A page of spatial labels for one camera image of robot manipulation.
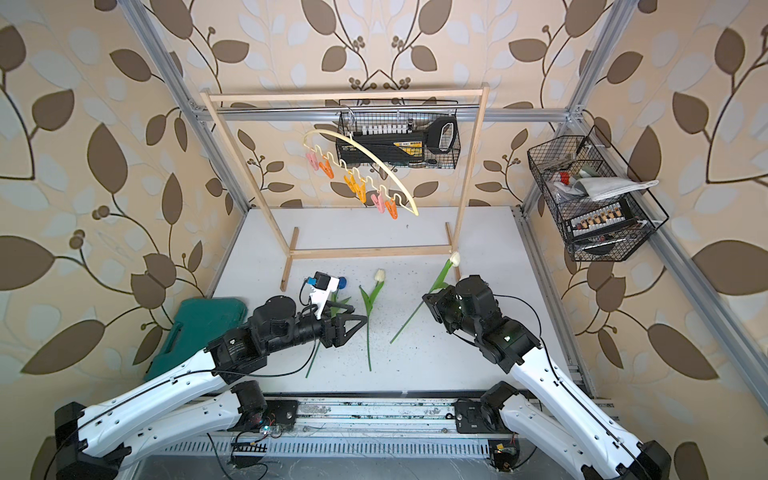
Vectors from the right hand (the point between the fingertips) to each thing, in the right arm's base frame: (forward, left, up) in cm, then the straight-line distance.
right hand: (420, 295), depth 74 cm
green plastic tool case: (+2, +64, -15) cm, 66 cm away
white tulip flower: (+17, +11, -18) cm, 27 cm away
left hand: (-7, +14, +4) cm, 17 cm away
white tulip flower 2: (+4, -5, -1) cm, 6 cm away
